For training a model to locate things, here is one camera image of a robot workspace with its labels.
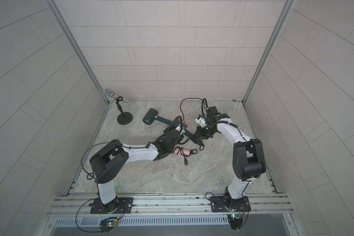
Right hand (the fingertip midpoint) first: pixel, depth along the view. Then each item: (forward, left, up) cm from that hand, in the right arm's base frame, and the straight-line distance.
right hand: (196, 135), depth 87 cm
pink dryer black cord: (-7, +2, -8) cm, 10 cm away
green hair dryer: (+1, +11, +11) cm, 15 cm away
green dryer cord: (-1, +4, -1) cm, 5 cm away
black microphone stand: (+22, +49, -6) cm, 54 cm away
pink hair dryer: (-8, +7, -5) cm, 12 cm away
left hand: (+7, +10, 0) cm, 12 cm away
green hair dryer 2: (+21, +30, -3) cm, 36 cm away
